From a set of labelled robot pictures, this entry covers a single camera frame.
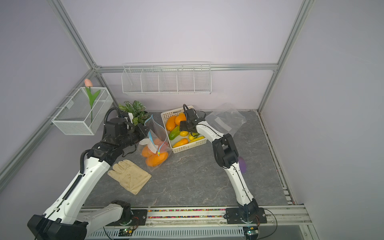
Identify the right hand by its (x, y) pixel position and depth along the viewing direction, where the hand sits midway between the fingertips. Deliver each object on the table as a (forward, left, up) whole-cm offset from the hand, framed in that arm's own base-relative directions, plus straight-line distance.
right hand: (184, 126), depth 105 cm
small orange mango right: (-22, +21, +2) cm, 31 cm away
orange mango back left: (+2, +10, +1) cm, 10 cm away
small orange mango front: (-12, +1, -2) cm, 12 cm away
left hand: (-21, +14, +24) cm, 35 cm away
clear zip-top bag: (+4, -29, +4) cm, 30 cm away
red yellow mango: (-26, +9, +17) cm, 32 cm away
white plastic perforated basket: (-10, +4, -4) cm, 11 cm away
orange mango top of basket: (+5, +2, +3) cm, 7 cm away
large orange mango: (-27, +16, +3) cm, 32 cm away
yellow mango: (-10, -11, 0) cm, 15 cm away
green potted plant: (-8, +24, +19) cm, 32 cm away
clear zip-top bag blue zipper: (-26, +13, +16) cm, 34 cm away
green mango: (-5, +7, -1) cm, 8 cm away
